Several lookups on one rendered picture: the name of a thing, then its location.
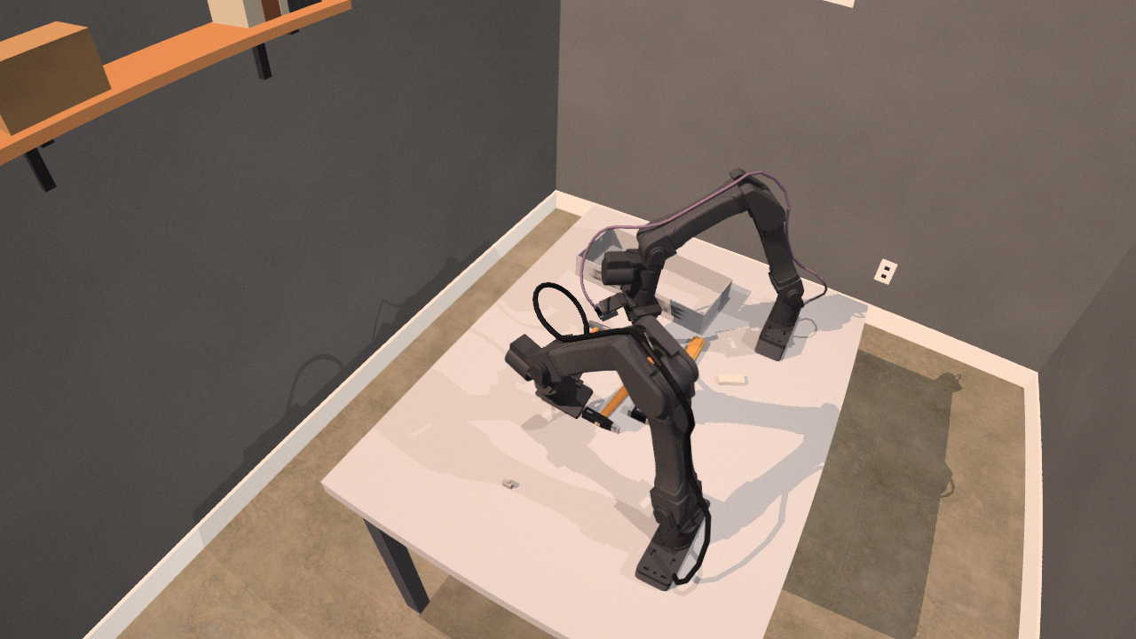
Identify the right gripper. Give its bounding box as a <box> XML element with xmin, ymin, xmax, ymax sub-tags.
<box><xmin>599</xmin><ymin>281</ymin><xmax>662</xmax><ymax>325</ymax></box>

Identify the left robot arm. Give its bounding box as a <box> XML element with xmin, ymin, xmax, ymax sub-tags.
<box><xmin>506</xmin><ymin>315</ymin><xmax>705</xmax><ymax>586</ymax></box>

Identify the black hammer with wooden handle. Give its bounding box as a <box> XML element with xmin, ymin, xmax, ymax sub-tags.
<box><xmin>627</xmin><ymin>337</ymin><xmax>705</xmax><ymax>426</ymax></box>

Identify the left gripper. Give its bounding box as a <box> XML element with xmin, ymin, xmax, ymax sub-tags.
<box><xmin>535</xmin><ymin>374</ymin><xmax>593</xmax><ymax>420</ymax></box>

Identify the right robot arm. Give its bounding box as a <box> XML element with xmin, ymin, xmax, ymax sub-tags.
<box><xmin>601</xmin><ymin>168</ymin><xmax>804</xmax><ymax>349</ymax></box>

